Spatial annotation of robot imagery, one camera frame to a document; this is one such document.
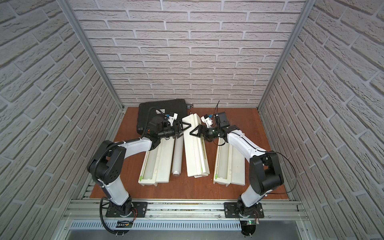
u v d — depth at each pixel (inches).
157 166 32.0
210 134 29.1
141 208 29.2
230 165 32.1
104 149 20.0
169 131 30.6
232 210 28.7
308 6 27.0
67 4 27.5
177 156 35.1
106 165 19.0
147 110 44.9
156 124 27.5
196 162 27.4
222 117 27.3
